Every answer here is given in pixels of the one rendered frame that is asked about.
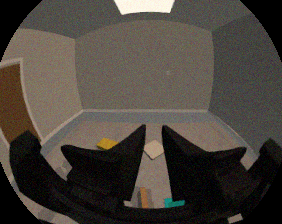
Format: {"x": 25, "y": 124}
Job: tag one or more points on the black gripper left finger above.
{"x": 119, "y": 164}

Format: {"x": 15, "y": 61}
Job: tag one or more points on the beige flat square pad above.
{"x": 153, "y": 149}

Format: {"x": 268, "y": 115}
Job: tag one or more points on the yellow rectangular block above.
{"x": 105, "y": 144}

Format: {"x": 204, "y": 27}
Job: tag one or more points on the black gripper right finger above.
{"x": 189, "y": 165}

